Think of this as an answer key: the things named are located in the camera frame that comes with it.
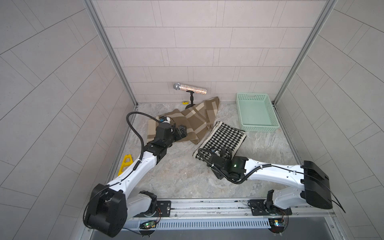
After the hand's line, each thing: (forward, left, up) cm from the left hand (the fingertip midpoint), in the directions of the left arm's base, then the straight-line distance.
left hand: (183, 127), depth 83 cm
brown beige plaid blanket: (+17, -8, -14) cm, 24 cm away
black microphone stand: (+28, -4, -4) cm, 29 cm away
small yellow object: (+33, +1, -14) cm, 36 cm away
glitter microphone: (+27, -3, +6) cm, 28 cm away
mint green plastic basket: (+26, -53, -16) cm, 61 cm away
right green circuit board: (-43, -45, -15) cm, 64 cm away
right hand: (-19, -20, -11) cm, 29 cm away
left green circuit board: (-43, +13, -14) cm, 47 cm away
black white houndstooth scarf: (+3, -24, -13) cm, 28 cm away
